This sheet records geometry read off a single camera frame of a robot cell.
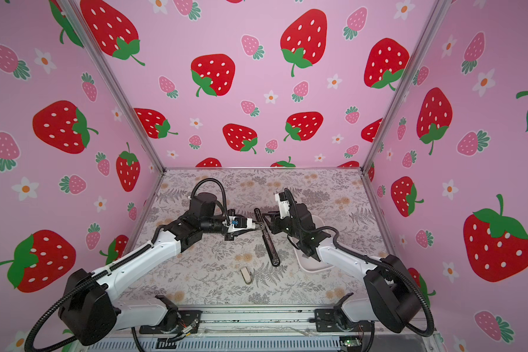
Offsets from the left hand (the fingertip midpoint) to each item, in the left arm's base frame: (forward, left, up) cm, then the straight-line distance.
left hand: (254, 220), depth 75 cm
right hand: (+6, -3, -4) cm, 8 cm away
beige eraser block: (-12, +4, -20) cm, 23 cm away
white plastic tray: (-7, -22, -22) cm, 32 cm away
